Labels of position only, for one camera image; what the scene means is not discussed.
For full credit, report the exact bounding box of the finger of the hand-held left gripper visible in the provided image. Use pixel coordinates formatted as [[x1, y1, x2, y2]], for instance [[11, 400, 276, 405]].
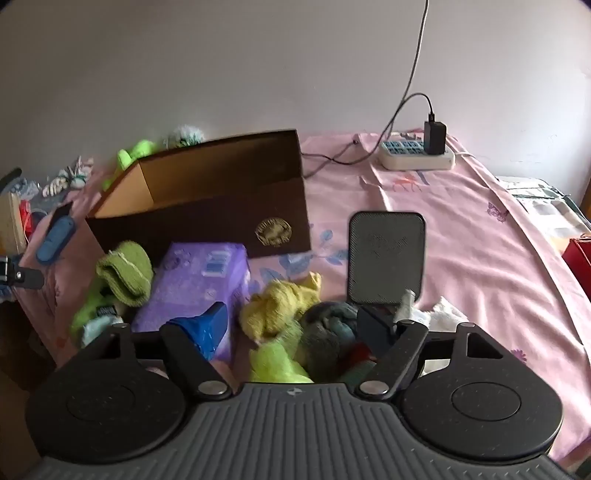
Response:
[[0, 255, 44, 291]]

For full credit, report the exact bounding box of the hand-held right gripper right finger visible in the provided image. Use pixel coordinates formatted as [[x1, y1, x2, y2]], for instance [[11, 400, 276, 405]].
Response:
[[356, 305, 507, 402]]

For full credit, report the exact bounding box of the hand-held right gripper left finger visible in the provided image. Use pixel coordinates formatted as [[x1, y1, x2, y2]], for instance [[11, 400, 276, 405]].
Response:
[[81, 300, 234, 402]]

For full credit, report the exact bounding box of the red fuzzy toy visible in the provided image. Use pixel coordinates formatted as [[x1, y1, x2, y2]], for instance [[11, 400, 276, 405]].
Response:
[[344, 344, 377, 370]]

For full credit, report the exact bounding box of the white patterned cloth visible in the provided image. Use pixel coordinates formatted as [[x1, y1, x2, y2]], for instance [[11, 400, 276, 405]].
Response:
[[392, 288, 430, 324]]

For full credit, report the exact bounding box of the grey blue plush cloth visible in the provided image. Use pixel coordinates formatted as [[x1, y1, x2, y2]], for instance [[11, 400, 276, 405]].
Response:
[[295, 301, 370, 384]]

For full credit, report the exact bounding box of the green bug plush toy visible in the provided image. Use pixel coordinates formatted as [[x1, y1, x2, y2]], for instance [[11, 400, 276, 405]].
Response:
[[69, 277, 125, 347]]

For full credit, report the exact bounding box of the lime green cloth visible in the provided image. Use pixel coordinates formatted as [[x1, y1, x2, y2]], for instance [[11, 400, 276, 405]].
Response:
[[249, 323, 315, 385]]

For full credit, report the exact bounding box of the yellow plush doll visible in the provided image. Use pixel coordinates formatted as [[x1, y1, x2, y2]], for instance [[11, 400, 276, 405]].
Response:
[[239, 271, 324, 344]]

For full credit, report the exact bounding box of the white towel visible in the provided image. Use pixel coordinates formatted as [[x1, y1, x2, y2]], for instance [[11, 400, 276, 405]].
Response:
[[416, 295, 469, 374]]

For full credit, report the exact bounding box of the teal cloth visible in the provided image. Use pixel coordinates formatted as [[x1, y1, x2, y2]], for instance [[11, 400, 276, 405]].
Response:
[[81, 318, 116, 349]]

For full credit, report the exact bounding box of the brown cardboard box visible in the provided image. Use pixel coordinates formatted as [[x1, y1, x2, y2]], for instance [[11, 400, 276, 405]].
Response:
[[85, 129, 312, 268]]

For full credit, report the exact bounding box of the purple tissue pack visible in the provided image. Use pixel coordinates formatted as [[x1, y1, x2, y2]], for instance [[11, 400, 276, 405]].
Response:
[[131, 241, 252, 365]]

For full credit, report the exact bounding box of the blue case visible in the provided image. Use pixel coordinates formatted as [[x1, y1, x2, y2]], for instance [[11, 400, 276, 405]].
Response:
[[36, 217, 75, 265]]

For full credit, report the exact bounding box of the red packet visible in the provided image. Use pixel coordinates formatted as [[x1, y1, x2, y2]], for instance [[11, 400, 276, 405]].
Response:
[[21, 200, 47, 232]]

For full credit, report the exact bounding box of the yellowish tissue box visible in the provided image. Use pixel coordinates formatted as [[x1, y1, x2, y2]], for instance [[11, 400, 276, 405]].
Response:
[[0, 191, 26, 254]]

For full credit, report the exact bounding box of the white sock bundle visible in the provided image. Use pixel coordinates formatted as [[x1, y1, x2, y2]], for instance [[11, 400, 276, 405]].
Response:
[[60, 157, 93, 188], [43, 175, 70, 197]]

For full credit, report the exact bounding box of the green frog plush toy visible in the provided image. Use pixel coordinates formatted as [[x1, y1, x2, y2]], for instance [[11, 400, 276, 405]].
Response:
[[102, 138, 158, 190]]

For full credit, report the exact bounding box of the white power strip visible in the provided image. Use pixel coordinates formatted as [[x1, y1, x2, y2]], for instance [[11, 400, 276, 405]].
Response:
[[379, 140, 456, 171]]

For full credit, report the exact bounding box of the white teal pompom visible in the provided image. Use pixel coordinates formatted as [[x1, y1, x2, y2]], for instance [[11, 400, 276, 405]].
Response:
[[164, 124, 206, 148]]

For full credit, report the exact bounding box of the black charger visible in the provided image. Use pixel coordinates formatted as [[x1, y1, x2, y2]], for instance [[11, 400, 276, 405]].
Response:
[[424, 121, 447, 156]]

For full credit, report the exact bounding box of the clear plastic organizer box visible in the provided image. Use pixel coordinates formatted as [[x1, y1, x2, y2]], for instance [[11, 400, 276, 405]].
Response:
[[499, 175, 591, 250]]

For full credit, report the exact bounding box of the red box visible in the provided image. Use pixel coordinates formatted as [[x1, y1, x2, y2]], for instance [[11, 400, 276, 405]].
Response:
[[561, 237, 591, 296]]

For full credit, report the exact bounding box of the black charger cable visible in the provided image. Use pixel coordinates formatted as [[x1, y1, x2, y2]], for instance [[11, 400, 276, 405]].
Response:
[[300, 92, 437, 181]]

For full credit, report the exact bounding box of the grey power cable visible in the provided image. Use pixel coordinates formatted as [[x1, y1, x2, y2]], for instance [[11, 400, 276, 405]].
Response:
[[394, 0, 430, 139]]

